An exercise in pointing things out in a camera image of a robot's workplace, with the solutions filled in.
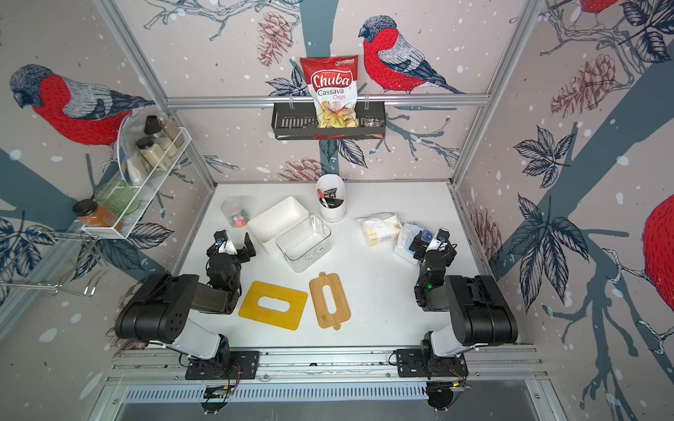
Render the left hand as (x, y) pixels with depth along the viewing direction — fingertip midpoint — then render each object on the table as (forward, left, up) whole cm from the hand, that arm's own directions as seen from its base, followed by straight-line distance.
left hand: (237, 231), depth 90 cm
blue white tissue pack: (+2, -60, -5) cm, 60 cm away
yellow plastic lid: (-26, -20, -13) cm, 35 cm away
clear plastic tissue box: (+2, -22, -12) cm, 25 cm away
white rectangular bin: (+7, -6, -9) cm, 13 cm away
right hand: (0, -69, -1) cm, 69 cm away
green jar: (-2, +27, +21) cm, 34 cm away
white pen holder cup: (+21, -32, -6) cm, 38 cm away
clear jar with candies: (+12, +5, -4) cm, 14 cm away
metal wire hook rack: (-23, +27, +24) cm, 43 cm away
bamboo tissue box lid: (-26, -31, -11) cm, 42 cm away
